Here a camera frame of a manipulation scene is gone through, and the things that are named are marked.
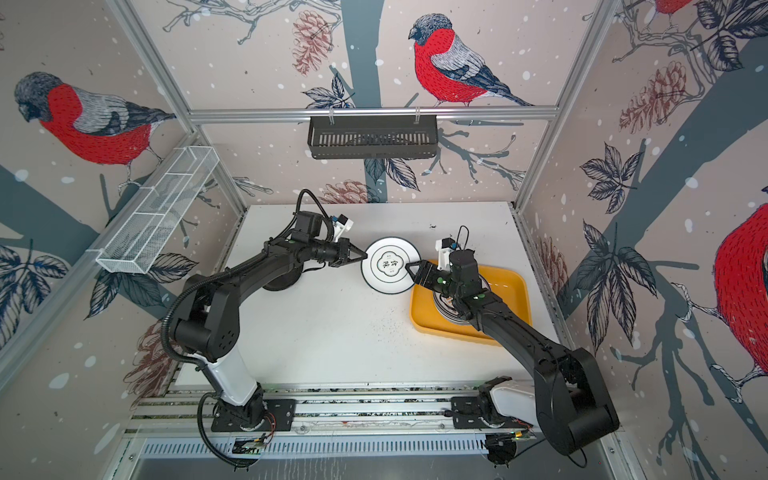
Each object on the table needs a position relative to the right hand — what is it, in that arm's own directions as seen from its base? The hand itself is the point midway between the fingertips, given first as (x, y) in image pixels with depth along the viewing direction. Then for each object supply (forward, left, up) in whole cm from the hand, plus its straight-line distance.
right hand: (410, 271), depth 83 cm
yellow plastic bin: (+6, -32, -15) cm, 36 cm away
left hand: (+3, +13, +3) cm, 14 cm away
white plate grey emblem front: (+1, +8, -1) cm, 8 cm away
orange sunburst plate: (-12, -9, +2) cm, 15 cm away
